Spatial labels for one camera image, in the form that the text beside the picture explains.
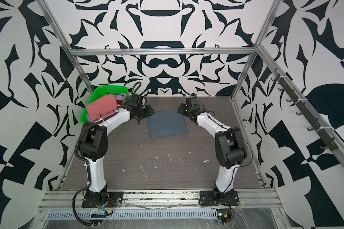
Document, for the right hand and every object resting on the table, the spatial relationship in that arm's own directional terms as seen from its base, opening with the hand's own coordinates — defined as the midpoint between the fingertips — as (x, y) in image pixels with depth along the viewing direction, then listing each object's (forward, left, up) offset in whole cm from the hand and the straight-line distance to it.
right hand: (181, 107), depth 94 cm
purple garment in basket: (+13, +44, -3) cm, 46 cm away
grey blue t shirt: (-3, +11, -13) cm, 17 cm away
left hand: (+1, +19, -3) cm, 19 cm away
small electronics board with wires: (-57, -19, -17) cm, 62 cm away
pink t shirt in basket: (+3, +54, -2) cm, 54 cm away
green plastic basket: (+22, +63, -7) cm, 67 cm away
